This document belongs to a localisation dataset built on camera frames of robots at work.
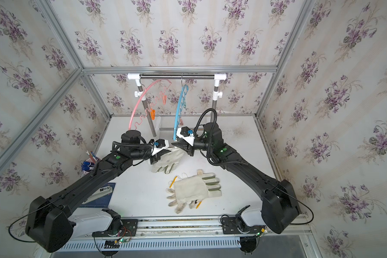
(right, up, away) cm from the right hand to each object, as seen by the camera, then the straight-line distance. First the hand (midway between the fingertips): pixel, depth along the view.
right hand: (177, 140), depth 70 cm
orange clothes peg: (-15, +13, +15) cm, 25 cm away
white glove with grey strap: (-6, -13, +11) cm, 18 cm away
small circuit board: (-31, -47, 0) cm, 56 cm away
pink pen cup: (-46, -12, +14) cm, 49 cm away
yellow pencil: (-4, -23, +17) cm, 29 cm away
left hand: (-4, -4, +5) cm, 7 cm away
